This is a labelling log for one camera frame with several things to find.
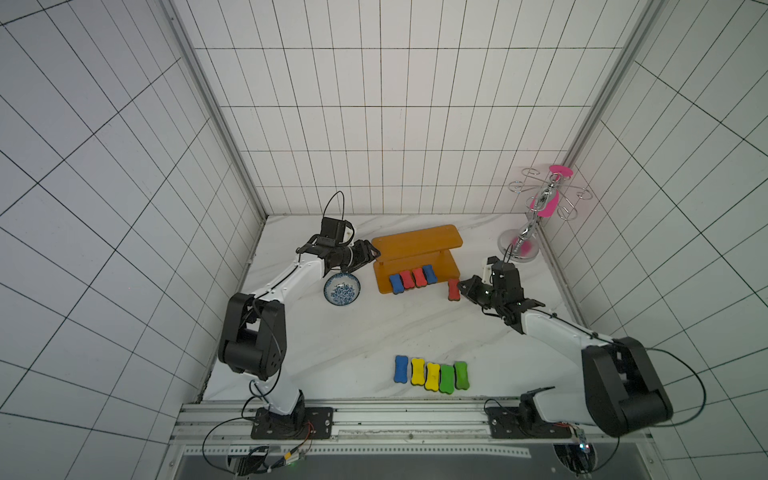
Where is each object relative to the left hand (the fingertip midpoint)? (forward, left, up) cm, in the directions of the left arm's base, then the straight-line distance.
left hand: (372, 260), depth 89 cm
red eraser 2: (0, -16, -11) cm, 19 cm away
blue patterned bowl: (-2, +10, -13) cm, 17 cm away
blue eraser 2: (+3, -19, -12) cm, 23 cm away
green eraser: (-29, -22, -13) cm, 38 cm away
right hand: (-5, -23, -5) cm, 24 cm away
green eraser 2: (-29, -25, -12) cm, 41 cm away
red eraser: (0, -11, -11) cm, 16 cm away
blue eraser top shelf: (-28, -9, -13) cm, 32 cm away
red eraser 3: (-7, -25, -5) cm, 27 cm away
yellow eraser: (-27, -14, -13) cm, 33 cm away
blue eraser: (-1, -8, -12) cm, 14 cm away
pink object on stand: (+17, -57, +9) cm, 60 cm away
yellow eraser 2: (-31, -17, -12) cm, 37 cm away
